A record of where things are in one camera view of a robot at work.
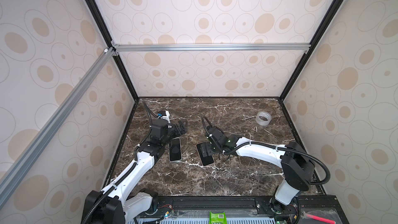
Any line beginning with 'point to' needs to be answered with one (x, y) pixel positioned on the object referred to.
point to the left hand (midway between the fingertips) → (185, 122)
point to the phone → (206, 160)
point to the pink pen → (307, 215)
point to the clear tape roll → (263, 118)
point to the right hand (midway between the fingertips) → (212, 145)
